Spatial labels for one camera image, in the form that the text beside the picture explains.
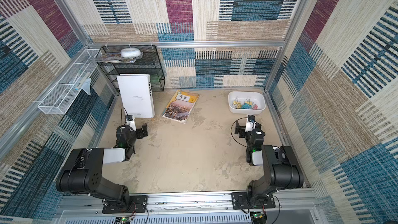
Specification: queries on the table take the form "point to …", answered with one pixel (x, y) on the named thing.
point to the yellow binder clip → (236, 103)
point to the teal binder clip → (246, 106)
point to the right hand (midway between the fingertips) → (246, 119)
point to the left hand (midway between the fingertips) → (137, 124)
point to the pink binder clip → (254, 106)
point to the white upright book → (136, 95)
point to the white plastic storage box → (257, 97)
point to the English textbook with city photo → (180, 107)
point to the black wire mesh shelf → (148, 64)
